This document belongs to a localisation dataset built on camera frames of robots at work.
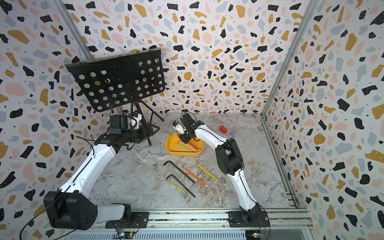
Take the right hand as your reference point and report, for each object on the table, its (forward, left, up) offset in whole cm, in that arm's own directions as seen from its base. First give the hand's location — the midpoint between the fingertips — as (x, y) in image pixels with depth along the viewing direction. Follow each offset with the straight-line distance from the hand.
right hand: (183, 137), depth 99 cm
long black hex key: (-20, +1, -7) cm, 21 cm away
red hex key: (-4, -5, -1) cm, 7 cm away
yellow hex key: (-21, -16, -7) cm, 27 cm away
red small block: (+12, -28, -6) cm, 31 cm away
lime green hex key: (-30, +2, -8) cm, 31 cm away
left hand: (-10, +12, +19) cm, 24 cm away
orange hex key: (-23, -8, -8) cm, 26 cm away
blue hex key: (-4, -2, -7) cm, 8 cm away
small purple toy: (+6, -34, -4) cm, 35 cm away
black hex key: (-23, +5, -8) cm, 25 cm away
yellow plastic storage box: (-4, +5, -6) cm, 9 cm away
